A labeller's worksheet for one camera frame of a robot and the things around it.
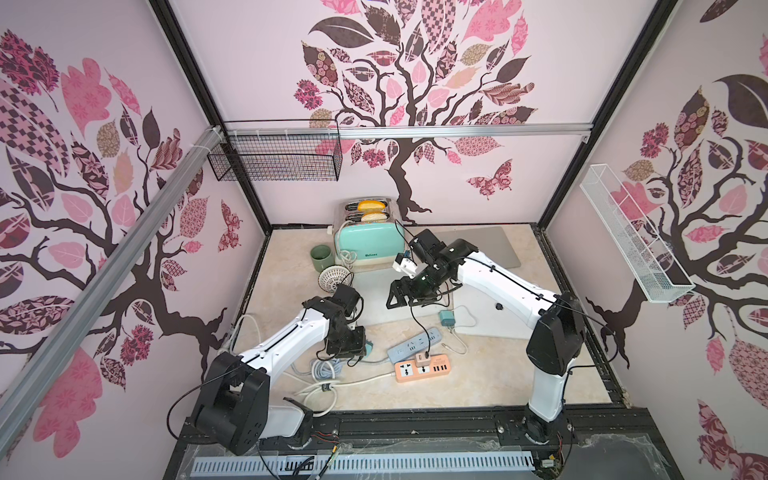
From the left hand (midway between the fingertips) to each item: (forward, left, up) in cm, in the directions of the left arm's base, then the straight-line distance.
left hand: (357, 359), depth 81 cm
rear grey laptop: (+46, -50, -4) cm, 68 cm away
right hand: (+10, -12, +11) cm, 19 cm away
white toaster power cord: (+32, +5, +5) cm, 33 cm away
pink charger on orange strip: (-1, -18, +1) cm, 18 cm away
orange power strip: (-3, -14, -3) cm, 15 cm away
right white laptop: (+16, -38, -4) cm, 41 cm away
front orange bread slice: (+43, -4, +14) cm, 45 cm away
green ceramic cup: (+36, +15, +1) cm, 39 cm away
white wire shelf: (+15, -76, +22) cm, 81 cm away
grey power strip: (+4, -15, -3) cm, 15 cm away
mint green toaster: (+37, -2, +12) cm, 39 cm away
